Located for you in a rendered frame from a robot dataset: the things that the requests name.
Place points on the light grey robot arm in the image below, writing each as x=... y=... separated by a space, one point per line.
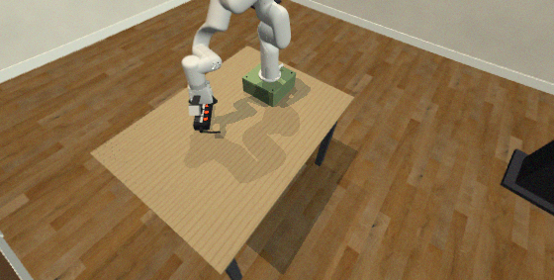
x=205 y=60

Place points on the black power strip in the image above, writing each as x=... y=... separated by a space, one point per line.
x=203 y=121

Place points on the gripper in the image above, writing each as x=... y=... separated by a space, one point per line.
x=206 y=97

